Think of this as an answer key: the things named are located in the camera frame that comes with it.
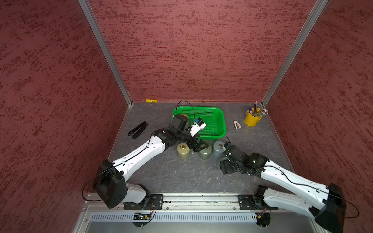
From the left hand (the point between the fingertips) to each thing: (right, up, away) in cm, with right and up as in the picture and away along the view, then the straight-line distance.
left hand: (201, 142), depth 75 cm
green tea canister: (+3, -9, +10) cm, 14 cm away
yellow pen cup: (+38, +11, +27) cm, 48 cm away
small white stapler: (+28, +8, +29) cm, 42 cm away
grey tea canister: (+12, -10, -5) cm, 16 cm away
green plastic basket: (+12, +13, +34) cm, 38 cm away
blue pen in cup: (+38, +19, +27) cm, 50 cm away
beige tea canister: (-10, -7, +9) cm, 15 cm away
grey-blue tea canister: (+11, -6, +10) cm, 16 cm away
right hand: (+15, -15, +3) cm, 21 cm away
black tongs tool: (-43, +4, +26) cm, 51 cm away
